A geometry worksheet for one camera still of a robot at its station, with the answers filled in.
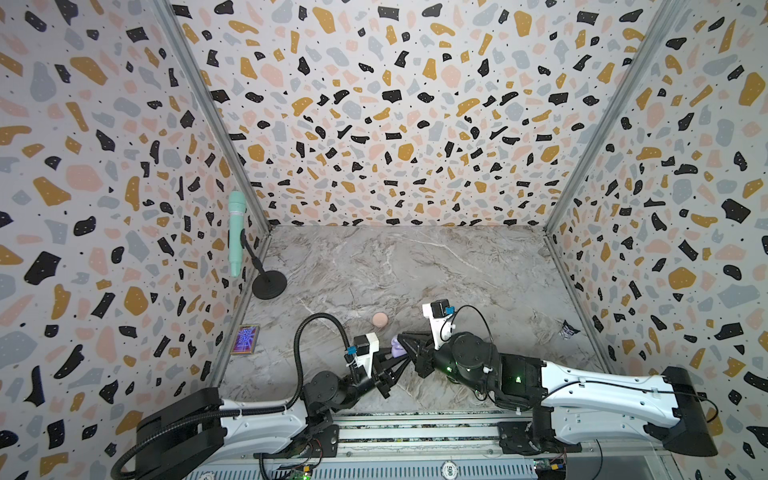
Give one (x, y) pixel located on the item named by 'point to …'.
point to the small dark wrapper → (567, 331)
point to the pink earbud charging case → (380, 319)
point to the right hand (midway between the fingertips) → (399, 337)
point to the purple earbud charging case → (398, 350)
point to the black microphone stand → (269, 285)
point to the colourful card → (245, 339)
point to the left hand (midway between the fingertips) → (414, 352)
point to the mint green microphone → (236, 210)
